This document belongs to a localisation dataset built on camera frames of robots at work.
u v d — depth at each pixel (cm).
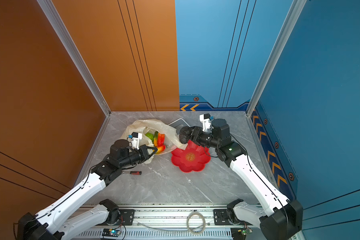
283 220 37
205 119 66
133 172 87
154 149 74
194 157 94
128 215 74
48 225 40
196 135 61
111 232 71
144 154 65
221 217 72
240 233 70
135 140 70
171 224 73
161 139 95
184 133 67
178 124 106
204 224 71
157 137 99
